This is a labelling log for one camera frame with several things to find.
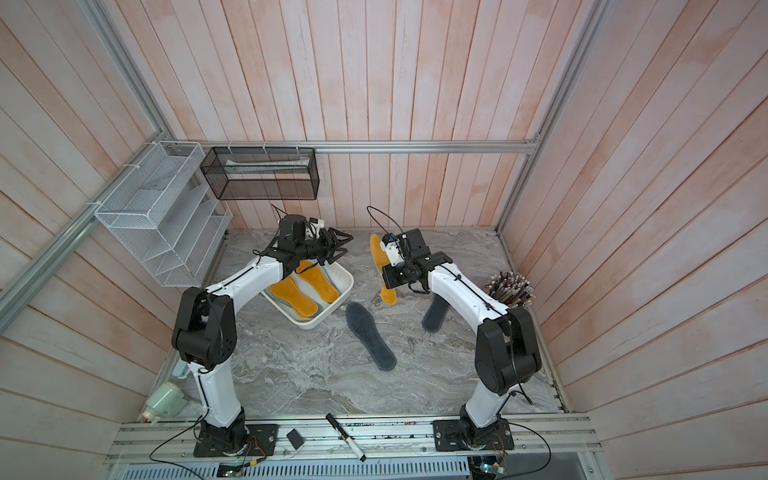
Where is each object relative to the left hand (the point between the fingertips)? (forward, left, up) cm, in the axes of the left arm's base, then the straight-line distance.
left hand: (352, 244), depth 89 cm
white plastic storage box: (-5, +15, -20) cm, 26 cm away
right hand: (-6, -10, -6) cm, 13 cm away
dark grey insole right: (-13, -27, -20) cm, 36 cm away
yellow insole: (-6, +22, -16) cm, 28 cm away
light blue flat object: (-32, +48, -17) cm, 60 cm away
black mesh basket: (+32, +35, +3) cm, 47 cm away
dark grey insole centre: (-18, -4, -20) cm, 27 cm away
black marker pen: (-50, -3, -21) cm, 54 cm away
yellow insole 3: (-4, -8, -2) cm, 9 cm away
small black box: (-48, +13, -21) cm, 54 cm away
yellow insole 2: (+2, +15, -18) cm, 23 cm away
